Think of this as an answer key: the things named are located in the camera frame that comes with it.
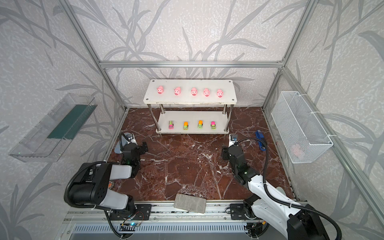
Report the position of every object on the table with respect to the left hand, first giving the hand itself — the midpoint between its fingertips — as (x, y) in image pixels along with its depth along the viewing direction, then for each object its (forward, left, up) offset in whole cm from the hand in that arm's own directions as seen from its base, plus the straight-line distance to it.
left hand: (137, 137), depth 93 cm
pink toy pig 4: (+12, -43, +27) cm, 52 cm away
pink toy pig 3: (+12, -36, +28) cm, 47 cm away
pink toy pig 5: (+11, -50, +28) cm, 58 cm away
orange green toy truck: (+10, -30, 0) cm, 31 cm away
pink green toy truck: (+9, -20, 0) cm, 22 cm away
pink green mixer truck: (+10, -48, 0) cm, 49 cm away
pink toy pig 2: (+12, -27, +28) cm, 41 cm away
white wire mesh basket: (-17, -82, +28) cm, 89 cm away
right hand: (-5, -56, +7) cm, 57 cm away
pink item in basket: (-15, -88, +14) cm, 90 cm away
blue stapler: (+5, -80, -4) cm, 80 cm away
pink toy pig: (+13, -18, +28) cm, 35 cm away
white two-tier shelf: (+37, -31, -10) cm, 49 cm away
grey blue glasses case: (-5, +14, -6) cm, 16 cm away
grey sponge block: (-36, -35, -4) cm, 50 cm away
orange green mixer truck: (+11, -39, 0) cm, 41 cm away
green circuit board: (-45, -5, -10) cm, 47 cm away
